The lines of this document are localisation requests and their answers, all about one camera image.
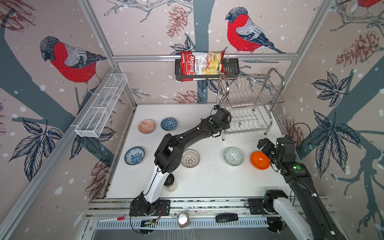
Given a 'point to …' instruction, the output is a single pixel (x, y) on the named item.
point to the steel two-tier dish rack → (247, 98)
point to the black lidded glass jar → (170, 184)
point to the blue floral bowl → (134, 155)
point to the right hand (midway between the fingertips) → (263, 146)
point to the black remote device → (226, 217)
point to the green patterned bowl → (233, 156)
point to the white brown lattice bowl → (190, 158)
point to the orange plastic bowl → (259, 161)
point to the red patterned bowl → (146, 126)
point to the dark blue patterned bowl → (168, 123)
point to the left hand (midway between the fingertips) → (228, 122)
